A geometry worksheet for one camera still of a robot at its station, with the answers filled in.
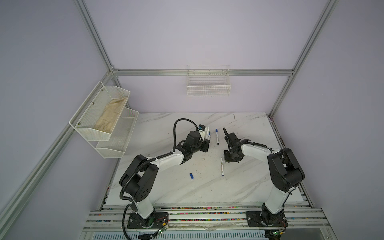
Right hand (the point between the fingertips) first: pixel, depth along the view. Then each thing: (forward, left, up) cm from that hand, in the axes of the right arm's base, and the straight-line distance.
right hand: (227, 158), depth 95 cm
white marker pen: (+19, +11, +1) cm, 22 cm away
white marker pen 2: (+17, +5, 0) cm, 18 cm away
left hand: (+4, +12, +13) cm, 19 cm away
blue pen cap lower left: (-12, +23, 0) cm, 26 cm away
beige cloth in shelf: (+9, +67, +30) cm, 74 cm away
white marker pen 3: (-6, +4, -1) cm, 7 cm away
